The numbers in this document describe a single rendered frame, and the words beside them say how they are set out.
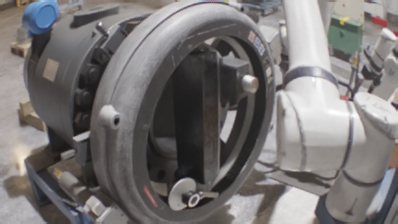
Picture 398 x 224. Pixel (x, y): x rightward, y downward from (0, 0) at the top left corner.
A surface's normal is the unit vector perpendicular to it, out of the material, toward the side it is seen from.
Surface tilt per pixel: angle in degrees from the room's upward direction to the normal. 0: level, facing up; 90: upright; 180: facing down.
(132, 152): 90
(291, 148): 85
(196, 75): 92
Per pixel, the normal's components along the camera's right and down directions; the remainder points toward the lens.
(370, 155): -0.18, 0.43
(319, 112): -0.11, -0.49
